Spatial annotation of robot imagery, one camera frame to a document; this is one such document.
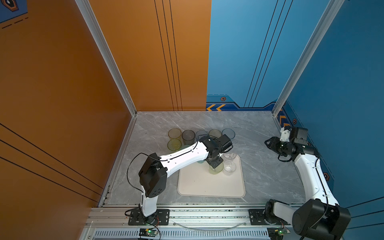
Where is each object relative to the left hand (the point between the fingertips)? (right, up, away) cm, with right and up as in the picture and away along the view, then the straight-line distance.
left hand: (214, 159), depth 82 cm
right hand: (+29, +9, -1) cm, 31 cm away
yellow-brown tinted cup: (-24, +14, +10) cm, 29 cm away
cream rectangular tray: (-10, -13, +4) cm, 17 cm away
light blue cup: (-7, +14, +9) cm, 18 cm away
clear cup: (+10, -7, +7) cm, 14 cm away
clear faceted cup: (+11, 0, +12) cm, 16 cm away
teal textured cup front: (-8, +5, -26) cm, 28 cm away
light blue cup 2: (+11, +14, +11) cm, 21 cm away
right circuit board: (+29, -33, -11) cm, 45 cm away
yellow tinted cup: (+2, +14, +12) cm, 18 cm away
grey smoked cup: (-15, +12, +7) cm, 21 cm away
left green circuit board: (-33, -33, -11) cm, 48 cm away
